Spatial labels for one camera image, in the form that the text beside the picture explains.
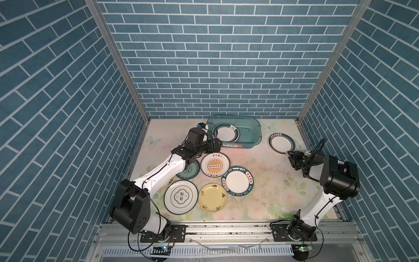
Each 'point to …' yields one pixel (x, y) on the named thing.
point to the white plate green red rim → (227, 132)
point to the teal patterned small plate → (192, 170)
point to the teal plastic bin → (250, 127)
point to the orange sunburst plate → (215, 165)
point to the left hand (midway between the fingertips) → (219, 143)
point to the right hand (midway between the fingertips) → (290, 153)
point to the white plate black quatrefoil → (180, 197)
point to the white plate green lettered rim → (238, 180)
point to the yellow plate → (213, 197)
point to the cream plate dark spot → (162, 190)
